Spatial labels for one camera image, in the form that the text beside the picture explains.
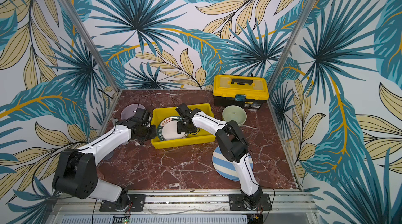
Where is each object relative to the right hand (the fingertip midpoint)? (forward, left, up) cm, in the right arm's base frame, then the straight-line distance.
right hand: (182, 131), depth 97 cm
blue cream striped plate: (-23, -23, -2) cm, 33 cm away
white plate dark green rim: (+3, +10, -1) cm, 10 cm away
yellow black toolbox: (+17, -43, +14) cm, 48 cm away
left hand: (-5, +14, +7) cm, 17 cm away
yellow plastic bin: (-9, -12, +8) cm, 17 cm away
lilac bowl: (+14, +34, +5) cm, 38 cm away
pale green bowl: (+10, -35, +2) cm, 36 cm away
